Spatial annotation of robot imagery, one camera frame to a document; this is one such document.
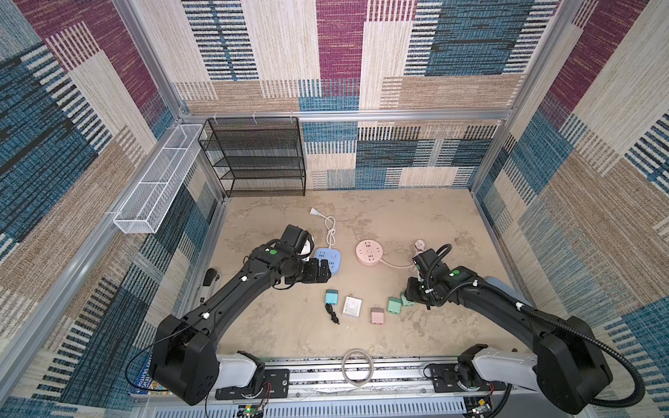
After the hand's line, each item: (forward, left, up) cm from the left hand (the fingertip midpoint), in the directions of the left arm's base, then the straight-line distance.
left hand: (320, 274), depth 81 cm
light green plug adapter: (-5, -27, -10) cm, 29 cm away
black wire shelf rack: (+52, +28, +6) cm, 59 cm away
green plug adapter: (-5, -24, -12) cm, 27 cm away
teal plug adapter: (-2, -3, -11) cm, 12 cm away
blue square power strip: (+12, -4, -10) cm, 16 cm away
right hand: (-4, -30, -9) cm, 31 cm away
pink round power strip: (+14, -17, -9) cm, 24 cm away
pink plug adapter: (-9, -18, -12) cm, 23 cm away
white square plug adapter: (-6, -10, -10) cm, 15 cm away
